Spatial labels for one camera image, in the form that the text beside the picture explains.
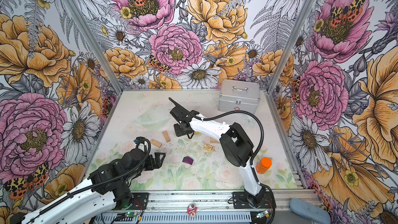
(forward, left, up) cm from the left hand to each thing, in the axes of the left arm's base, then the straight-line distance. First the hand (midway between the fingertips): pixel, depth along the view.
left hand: (156, 160), depth 77 cm
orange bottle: (-4, -51, +2) cm, 51 cm away
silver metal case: (+39, -45, +4) cm, 60 cm away
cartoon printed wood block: (+10, -26, -9) cm, 30 cm away
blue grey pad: (-20, -68, -8) cm, 71 cm away
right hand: (+16, -11, -4) cm, 19 cm away
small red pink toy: (-20, -18, -6) cm, 27 cm away
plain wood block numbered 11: (+19, 0, -10) cm, 21 cm away
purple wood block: (+3, -15, -10) cm, 18 cm away
